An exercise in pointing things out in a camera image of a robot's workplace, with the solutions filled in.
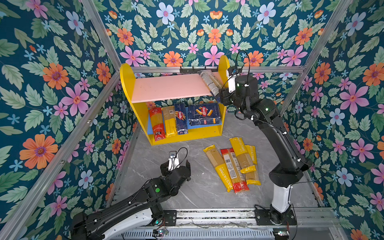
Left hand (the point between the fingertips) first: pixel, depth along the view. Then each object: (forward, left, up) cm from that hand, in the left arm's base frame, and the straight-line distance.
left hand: (183, 160), depth 75 cm
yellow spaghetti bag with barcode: (+29, +9, -1) cm, 30 cm away
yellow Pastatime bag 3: (+9, -19, -17) cm, 27 cm away
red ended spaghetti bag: (-6, -30, -15) cm, 34 cm away
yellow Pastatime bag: (+3, -36, -13) cm, 39 cm away
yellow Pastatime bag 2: (-6, -38, -15) cm, 42 cm away
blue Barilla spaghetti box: (+33, +2, 0) cm, 33 cm away
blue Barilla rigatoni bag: (+30, -13, +2) cm, 33 cm away
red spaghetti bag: (+31, +18, -2) cm, 36 cm away
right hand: (+21, -23, +29) cm, 43 cm away
